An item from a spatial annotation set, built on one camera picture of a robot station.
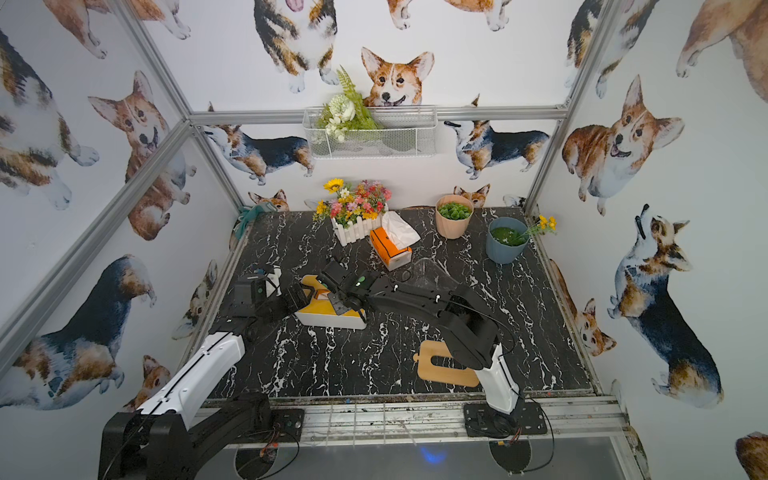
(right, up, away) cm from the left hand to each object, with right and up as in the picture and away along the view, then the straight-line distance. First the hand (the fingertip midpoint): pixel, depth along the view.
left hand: (303, 286), depth 86 cm
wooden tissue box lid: (+40, -24, -2) cm, 47 cm away
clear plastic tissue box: (+36, +2, +15) cm, 39 cm away
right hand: (+13, +1, +2) cm, 13 cm away
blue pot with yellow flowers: (+65, +14, +18) cm, 68 cm away
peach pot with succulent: (+46, +22, +18) cm, 54 cm away
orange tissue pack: (+25, +13, +16) cm, 32 cm away
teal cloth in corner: (-34, +23, +34) cm, 53 cm away
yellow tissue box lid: (+6, -6, -1) cm, 8 cm away
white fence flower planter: (+12, +23, +16) cm, 31 cm away
